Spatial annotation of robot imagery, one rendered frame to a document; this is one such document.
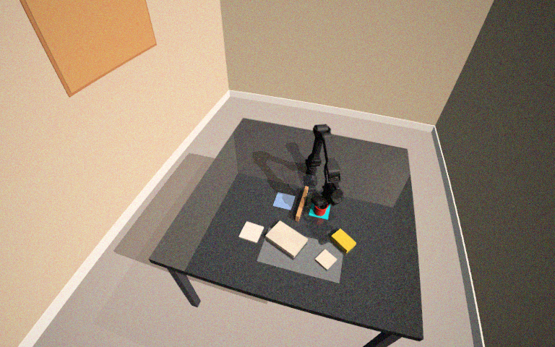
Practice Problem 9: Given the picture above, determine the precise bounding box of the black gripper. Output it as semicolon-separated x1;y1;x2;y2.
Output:
311;186;331;209

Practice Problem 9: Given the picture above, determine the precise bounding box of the yellow flat block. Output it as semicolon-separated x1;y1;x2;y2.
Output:
330;229;356;253

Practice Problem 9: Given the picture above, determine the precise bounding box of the red cup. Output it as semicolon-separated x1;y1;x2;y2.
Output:
314;204;329;216

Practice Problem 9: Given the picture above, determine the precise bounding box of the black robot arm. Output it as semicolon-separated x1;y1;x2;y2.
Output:
305;124;343;206

